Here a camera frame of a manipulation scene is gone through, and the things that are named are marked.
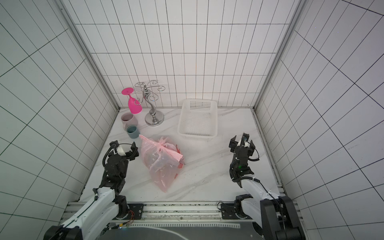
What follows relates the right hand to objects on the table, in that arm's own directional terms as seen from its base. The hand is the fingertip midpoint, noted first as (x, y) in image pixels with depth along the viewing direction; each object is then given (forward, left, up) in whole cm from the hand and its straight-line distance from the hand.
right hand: (245, 137), depth 83 cm
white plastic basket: (+23, +28, -13) cm, 39 cm away
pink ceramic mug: (+17, +79, -8) cm, 81 cm away
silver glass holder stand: (+22, +62, -12) cm, 67 cm away
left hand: (-8, +68, -3) cm, 69 cm away
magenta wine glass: (+19, +71, +4) cm, 73 cm away
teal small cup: (+7, +72, -10) cm, 73 cm away
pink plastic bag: (-19, +42, +7) cm, 47 cm away
